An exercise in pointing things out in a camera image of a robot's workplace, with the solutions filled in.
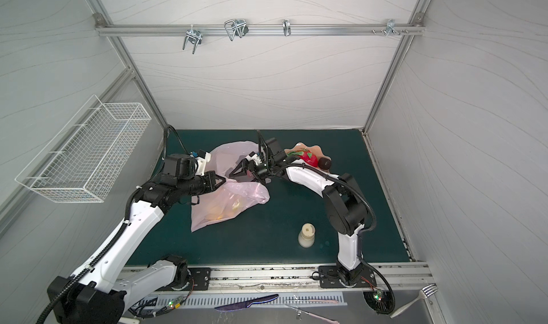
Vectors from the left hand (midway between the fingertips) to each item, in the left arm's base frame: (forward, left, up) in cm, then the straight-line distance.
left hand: (222, 180), depth 75 cm
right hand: (+1, -4, -4) cm, 5 cm away
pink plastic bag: (-2, -3, -7) cm, 8 cm away
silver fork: (-29, -71, -22) cm, 80 cm away
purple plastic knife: (-34, -10, -21) cm, 41 cm away
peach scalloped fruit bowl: (+29, -38, -16) cm, 50 cm away
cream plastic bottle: (-14, -31, -15) cm, 37 cm away
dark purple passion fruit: (+18, -41, -13) cm, 47 cm away
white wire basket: (-2, +43, +12) cm, 45 cm away
